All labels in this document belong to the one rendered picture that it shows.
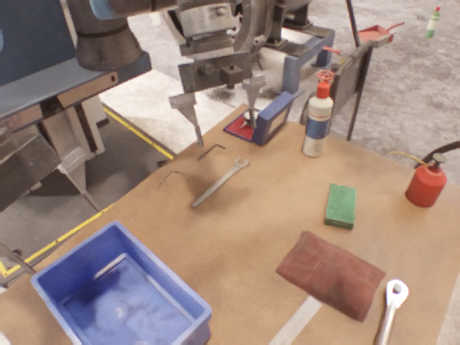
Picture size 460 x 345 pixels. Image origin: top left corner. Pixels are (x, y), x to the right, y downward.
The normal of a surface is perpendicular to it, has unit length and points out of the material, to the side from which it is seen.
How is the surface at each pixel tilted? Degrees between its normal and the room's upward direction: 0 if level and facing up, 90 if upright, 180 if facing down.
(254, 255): 0
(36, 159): 66
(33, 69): 90
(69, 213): 0
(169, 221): 0
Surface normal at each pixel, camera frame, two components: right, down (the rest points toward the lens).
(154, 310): -0.03, -0.73
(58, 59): 0.71, 0.47
